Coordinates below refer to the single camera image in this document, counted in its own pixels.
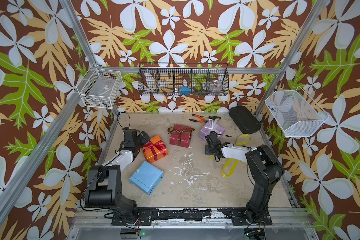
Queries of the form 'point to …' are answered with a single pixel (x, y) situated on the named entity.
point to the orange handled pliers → (201, 120)
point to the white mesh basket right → (299, 116)
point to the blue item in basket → (185, 90)
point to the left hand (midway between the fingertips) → (143, 135)
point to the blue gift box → (146, 177)
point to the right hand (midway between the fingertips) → (209, 148)
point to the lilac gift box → (210, 127)
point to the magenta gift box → (186, 137)
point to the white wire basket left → (99, 87)
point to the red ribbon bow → (160, 146)
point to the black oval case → (244, 119)
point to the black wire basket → (183, 79)
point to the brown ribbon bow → (171, 130)
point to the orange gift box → (148, 153)
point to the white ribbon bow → (211, 122)
